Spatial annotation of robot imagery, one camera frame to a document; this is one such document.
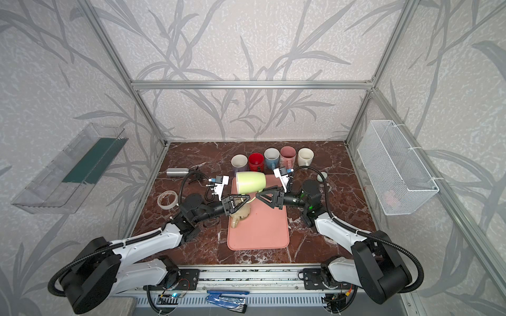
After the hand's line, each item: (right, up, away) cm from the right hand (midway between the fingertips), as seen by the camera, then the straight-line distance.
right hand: (260, 190), depth 72 cm
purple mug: (-12, +9, +33) cm, 36 cm away
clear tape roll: (-45, -12, +21) cm, 51 cm away
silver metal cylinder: (-44, +5, +30) cm, 54 cm away
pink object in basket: (+49, -4, +1) cm, 50 cm away
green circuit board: (-31, -38, -1) cm, 49 cm away
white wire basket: (+44, +4, -11) cm, 46 cm away
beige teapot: (-9, -13, +12) cm, 19 cm away
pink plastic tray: (+2, -18, +13) cm, 22 cm away
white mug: (+23, +13, +31) cm, 40 cm away
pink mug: (+13, +13, +28) cm, 33 cm away
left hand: (-3, -2, -2) cm, 4 cm away
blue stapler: (-9, -38, -4) cm, 39 cm away
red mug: (-3, +10, +35) cm, 36 cm away
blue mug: (+5, +13, +33) cm, 36 cm away
